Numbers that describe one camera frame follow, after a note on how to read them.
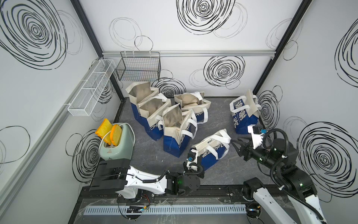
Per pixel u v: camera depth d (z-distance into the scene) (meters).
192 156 0.58
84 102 0.72
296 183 0.41
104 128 0.76
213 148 0.68
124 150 0.75
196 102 1.04
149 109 0.78
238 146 0.58
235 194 0.74
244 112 0.89
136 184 0.45
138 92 0.89
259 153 0.53
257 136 0.52
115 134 0.74
